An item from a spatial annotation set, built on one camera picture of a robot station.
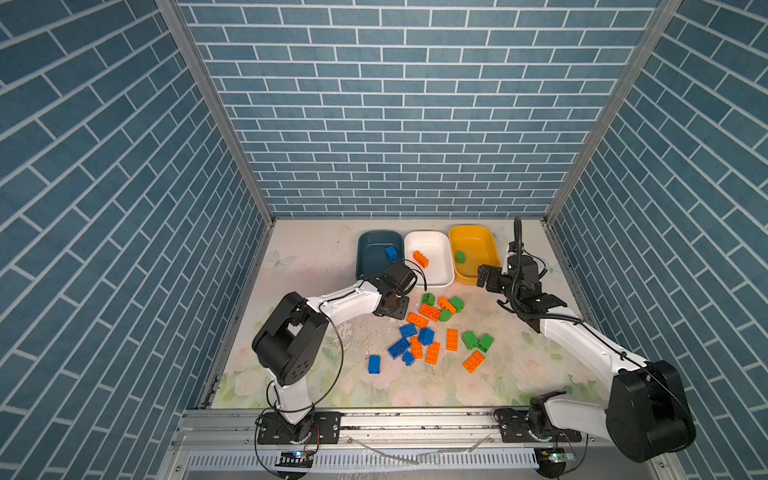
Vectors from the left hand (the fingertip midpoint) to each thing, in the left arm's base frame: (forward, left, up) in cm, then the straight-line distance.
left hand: (398, 308), depth 92 cm
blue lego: (-7, -3, -2) cm, 7 cm away
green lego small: (+21, -23, -1) cm, 31 cm away
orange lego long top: (0, -10, -2) cm, 10 cm away
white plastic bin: (+23, -12, -2) cm, 26 cm away
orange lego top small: (+1, -15, -1) cm, 15 cm away
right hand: (+7, -28, +13) cm, 31 cm away
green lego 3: (-11, -25, -1) cm, 28 cm away
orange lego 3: (-11, -5, -3) cm, 13 cm away
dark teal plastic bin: (+20, +9, -2) cm, 22 cm away
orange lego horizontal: (+19, -9, -1) cm, 21 cm away
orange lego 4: (-13, -10, -3) cm, 17 cm away
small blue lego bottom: (-15, -3, -3) cm, 15 cm away
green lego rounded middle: (-2, -15, -2) cm, 15 cm away
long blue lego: (-11, 0, -3) cm, 12 cm away
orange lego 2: (-9, -16, -3) cm, 19 cm away
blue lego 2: (-9, -8, -1) cm, 12 cm away
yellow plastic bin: (+26, -32, -2) cm, 41 cm away
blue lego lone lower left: (-16, +7, -2) cm, 18 cm away
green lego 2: (-10, -21, -2) cm, 24 cm away
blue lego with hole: (+22, +2, -1) cm, 22 cm away
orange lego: (-2, -6, -4) cm, 8 cm away
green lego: (+3, -19, -2) cm, 20 cm away
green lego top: (+4, -10, -1) cm, 11 cm away
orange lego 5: (-16, -22, -3) cm, 27 cm away
